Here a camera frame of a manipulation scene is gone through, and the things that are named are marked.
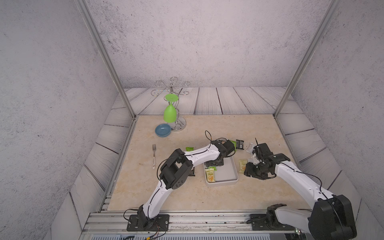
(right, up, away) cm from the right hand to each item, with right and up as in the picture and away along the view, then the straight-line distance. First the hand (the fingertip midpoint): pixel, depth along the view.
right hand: (249, 173), depth 83 cm
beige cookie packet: (-1, +3, +9) cm, 10 cm away
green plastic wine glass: (-45, +34, +7) cm, 57 cm away
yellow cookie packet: (-21, -2, +4) cm, 21 cm away
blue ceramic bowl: (-53, +23, +27) cm, 64 cm away
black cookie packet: (0, +13, +19) cm, 23 cm away
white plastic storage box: (-11, -2, +6) cm, 13 cm away
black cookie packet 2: (-32, -2, +6) cm, 32 cm away
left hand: (-16, +2, +10) cm, 19 cm away
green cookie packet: (-3, +14, +21) cm, 26 cm away
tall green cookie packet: (-18, +1, +7) cm, 20 cm away
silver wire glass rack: (-52, +52, +25) cm, 78 cm away
